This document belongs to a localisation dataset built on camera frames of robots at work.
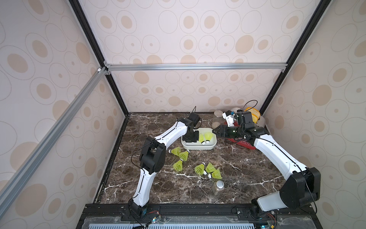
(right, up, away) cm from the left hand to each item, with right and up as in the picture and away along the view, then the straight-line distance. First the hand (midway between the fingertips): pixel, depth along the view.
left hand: (199, 140), depth 92 cm
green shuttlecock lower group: (-13, -16, -3) cm, 21 cm away
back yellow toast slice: (+36, +17, -3) cm, 39 cm away
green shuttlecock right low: (+9, -19, -9) cm, 23 cm away
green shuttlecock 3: (0, -18, -3) cm, 18 cm away
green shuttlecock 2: (+3, 0, +8) cm, 8 cm away
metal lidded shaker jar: (+8, -22, -20) cm, 31 cm away
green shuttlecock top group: (-15, -7, 0) cm, 17 cm away
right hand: (+7, +5, -12) cm, 15 cm away
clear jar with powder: (+14, +13, +7) cm, 21 cm away
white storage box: (0, -5, +8) cm, 9 cm away
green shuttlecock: (+7, +1, +8) cm, 11 cm away
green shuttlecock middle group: (-10, -10, +1) cm, 14 cm away
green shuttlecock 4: (+6, -17, -7) cm, 19 cm away
